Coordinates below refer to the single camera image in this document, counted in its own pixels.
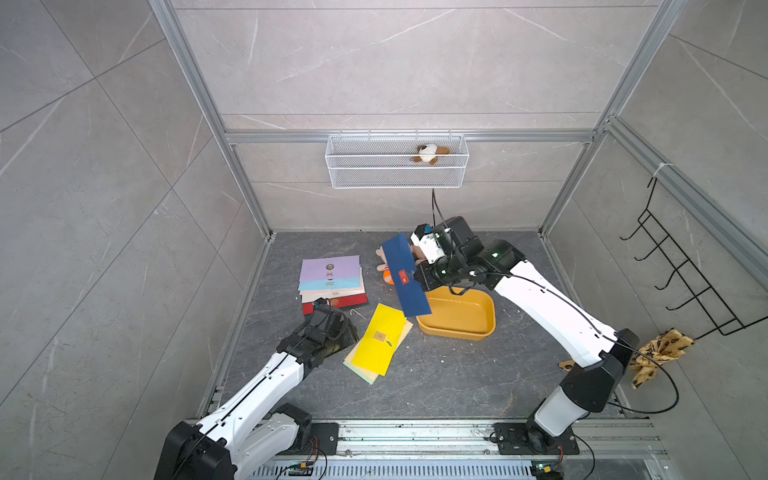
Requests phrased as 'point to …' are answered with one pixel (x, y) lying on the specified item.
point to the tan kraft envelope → (372, 375)
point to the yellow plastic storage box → (467, 316)
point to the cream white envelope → (314, 296)
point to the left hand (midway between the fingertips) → (353, 327)
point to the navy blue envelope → (406, 277)
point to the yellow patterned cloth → (644, 364)
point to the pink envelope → (360, 287)
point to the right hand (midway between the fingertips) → (416, 276)
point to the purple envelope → (339, 267)
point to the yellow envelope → (378, 345)
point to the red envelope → (339, 303)
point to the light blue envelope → (330, 284)
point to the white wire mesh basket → (397, 161)
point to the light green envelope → (358, 372)
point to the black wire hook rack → (720, 313)
